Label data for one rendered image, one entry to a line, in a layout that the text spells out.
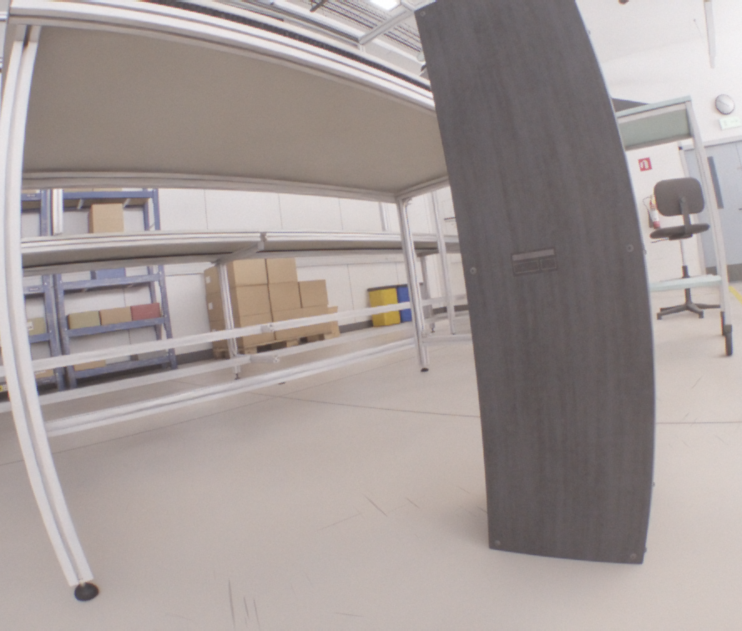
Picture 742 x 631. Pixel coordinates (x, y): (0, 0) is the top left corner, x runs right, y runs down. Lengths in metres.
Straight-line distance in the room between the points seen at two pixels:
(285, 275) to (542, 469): 4.32
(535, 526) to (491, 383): 0.22
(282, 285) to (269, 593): 4.21
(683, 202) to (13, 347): 3.44
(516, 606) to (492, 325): 0.37
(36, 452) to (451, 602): 0.62
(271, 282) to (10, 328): 4.08
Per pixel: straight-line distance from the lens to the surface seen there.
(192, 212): 5.52
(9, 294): 0.71
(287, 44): 0.94
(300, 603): 0.66
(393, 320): 6.82
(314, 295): 4.95
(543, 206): 0.56
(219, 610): 0.68
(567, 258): 0.55
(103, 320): 4.52
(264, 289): 4.59
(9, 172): 0.76
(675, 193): 3.39
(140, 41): 0.96
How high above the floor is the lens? 0.40
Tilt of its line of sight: 2 degrees down
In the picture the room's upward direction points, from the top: 8 degrees counter-clockwise
